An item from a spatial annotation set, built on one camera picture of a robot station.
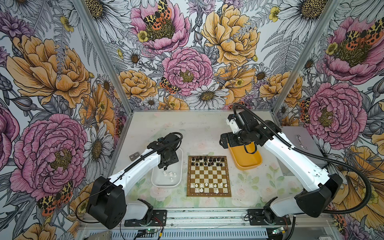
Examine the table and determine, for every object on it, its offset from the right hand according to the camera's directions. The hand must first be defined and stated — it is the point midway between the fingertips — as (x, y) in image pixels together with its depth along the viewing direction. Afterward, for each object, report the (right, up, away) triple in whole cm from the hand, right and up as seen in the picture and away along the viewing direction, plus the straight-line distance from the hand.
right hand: (230, 145), depth 74 cm
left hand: (-32, -12, +8) cm, 35 cm away
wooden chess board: (-10, -19, +13) cm, 25 cm away
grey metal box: (+42, +3, +11) cm, 44 cm away
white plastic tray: (-30, -20, +13) cm, 38 cm away
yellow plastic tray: (+12, -12, +18) cm, 25 cm away
